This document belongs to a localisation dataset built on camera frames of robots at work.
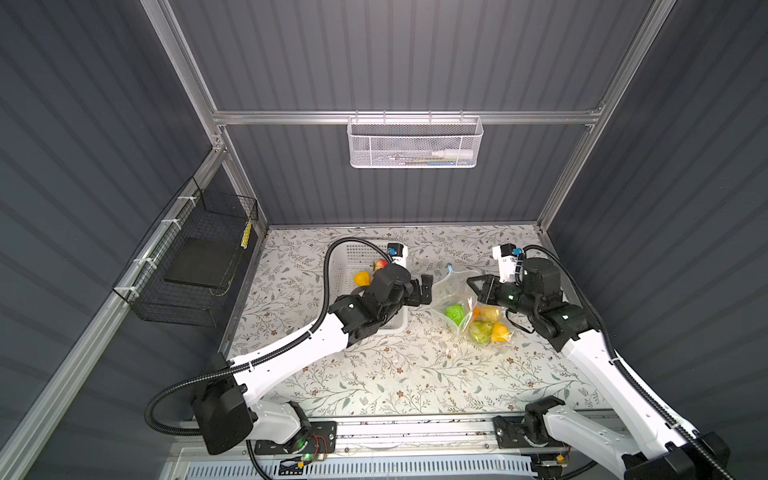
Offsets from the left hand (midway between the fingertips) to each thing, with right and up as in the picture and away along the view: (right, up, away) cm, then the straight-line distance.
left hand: (416, 276), depth 75 cm
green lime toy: (+11, -11, +8) cm, 18 cm away
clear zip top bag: (+11, -8, +7) cm, 15 cm away
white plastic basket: (-22, +4, +30) cm, 38 cm away
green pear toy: (+19, -17, +10) cm, 27 cm away
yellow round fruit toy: (+25, -18, +11) cm, 33 cm away
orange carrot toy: (+20, -13, +16) cm, 28 cm away
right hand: (+14, -1, -1) cm, 14 cm away
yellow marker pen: (-47, +11, +8) cm, 49 cm away
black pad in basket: (-55, +4, +1) cm, 55 cm away
